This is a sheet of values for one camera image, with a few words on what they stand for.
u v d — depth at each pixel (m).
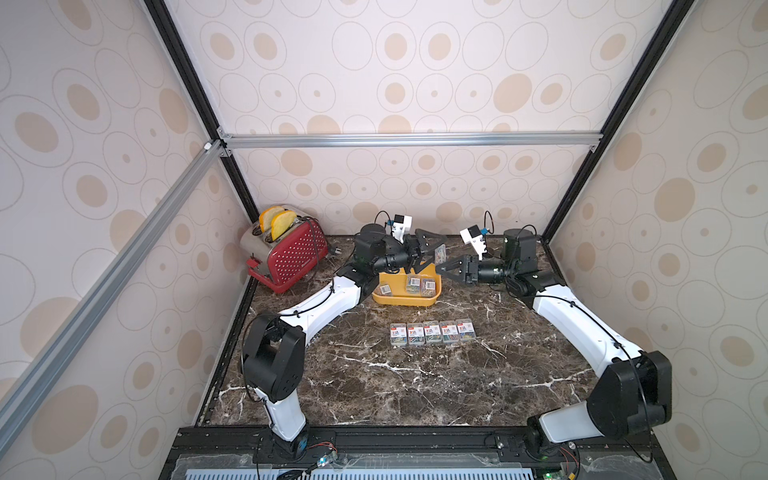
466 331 0.92
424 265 0.76
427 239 0.69
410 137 0.93
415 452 0.73
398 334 0.92
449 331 0.92
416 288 1.03
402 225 0.74
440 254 0.73
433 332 0.92
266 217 0.97
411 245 0.69
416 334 0.91
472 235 0.71
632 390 0.42
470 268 0.66
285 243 0.96
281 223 0.95
